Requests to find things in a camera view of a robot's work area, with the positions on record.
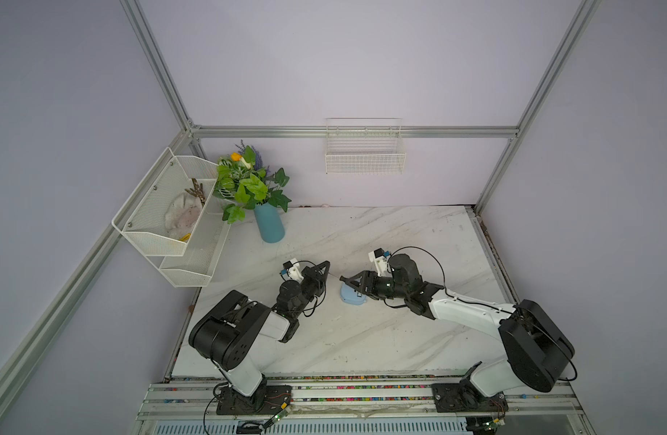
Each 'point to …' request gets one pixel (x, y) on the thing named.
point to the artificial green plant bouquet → (241, 178)
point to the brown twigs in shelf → (198, 191)
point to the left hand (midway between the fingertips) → (332, 262)
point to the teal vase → (271, 225)
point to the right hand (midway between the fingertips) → (350, 287)
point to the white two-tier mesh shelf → (176, 219)
